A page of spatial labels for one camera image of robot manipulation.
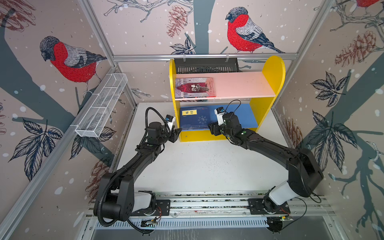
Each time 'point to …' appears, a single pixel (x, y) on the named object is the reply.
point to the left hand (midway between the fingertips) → (177, 127)
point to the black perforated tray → (207, 65)
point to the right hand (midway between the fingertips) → (211, 124)
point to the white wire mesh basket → (94, 119)
